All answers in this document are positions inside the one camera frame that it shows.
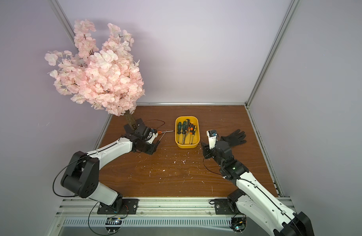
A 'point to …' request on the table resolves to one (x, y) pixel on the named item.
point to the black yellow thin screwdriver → (187, 122)
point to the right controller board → (238, 224)
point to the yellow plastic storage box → (195, 121)
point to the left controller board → (113, 224)
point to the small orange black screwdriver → (192, 131)
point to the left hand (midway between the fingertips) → (156, 148)
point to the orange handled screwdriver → (189, 130)
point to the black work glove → (234, 138)
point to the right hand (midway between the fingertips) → (206, 139)
